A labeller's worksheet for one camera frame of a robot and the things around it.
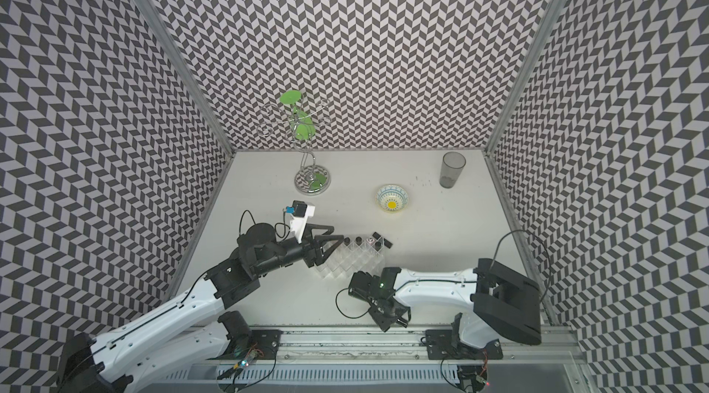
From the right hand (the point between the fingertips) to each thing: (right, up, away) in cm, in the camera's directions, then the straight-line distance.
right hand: (392, 319), depth 78 cm
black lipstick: (0, +18, +13) cm, 22 cm away
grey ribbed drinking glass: (+23, +44, +21) cm, 54 cm away
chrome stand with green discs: (-30, +58, +9) cm, 66 cm away
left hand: (-15, +26, -9) cm, 31 cm away
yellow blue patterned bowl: (+2, +33, +24) cm, 40 cm away
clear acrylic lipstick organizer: (-12, +15, +12) cm, 22 cm away
